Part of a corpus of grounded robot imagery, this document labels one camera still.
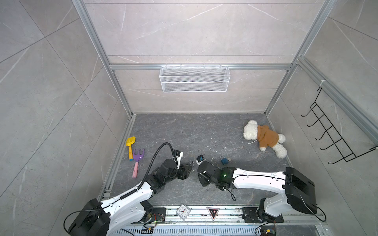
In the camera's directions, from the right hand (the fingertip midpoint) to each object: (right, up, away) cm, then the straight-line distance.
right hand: (200, 174), depth 82 cm
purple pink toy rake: (-40, +7, +11) cm, 42 cm away
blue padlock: (+16, +5, +11) cm, 20 cm away
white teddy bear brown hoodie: (+45, +20, +14) cm, 52 cm away
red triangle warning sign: (+6, -17, -8) cm, 20 cm away
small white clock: (-9, -16, -9) cm, 21 cm away
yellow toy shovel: (-48, +16, +19) cm, 54 cm away
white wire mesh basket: (-3, +60, +16) cm, 62 cm away
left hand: (-6, +6, -1) cm, 9 cm away
